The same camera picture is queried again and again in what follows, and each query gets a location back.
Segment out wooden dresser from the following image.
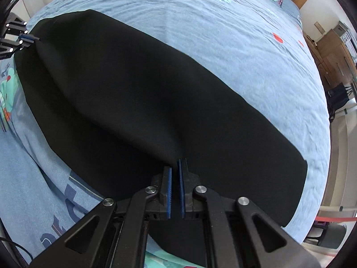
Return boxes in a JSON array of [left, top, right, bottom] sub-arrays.
[[303, 30, 356, 91]]

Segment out black tote bag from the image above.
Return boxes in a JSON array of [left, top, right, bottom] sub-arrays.
[[325, 83, 352, 123]]

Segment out blue patterned bed sheet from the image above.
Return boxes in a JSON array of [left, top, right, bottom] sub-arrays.
[[1, 0, 330, 263]]

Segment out black pants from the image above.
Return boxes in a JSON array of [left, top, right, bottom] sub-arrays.
[[15, 10, 307, 267]]

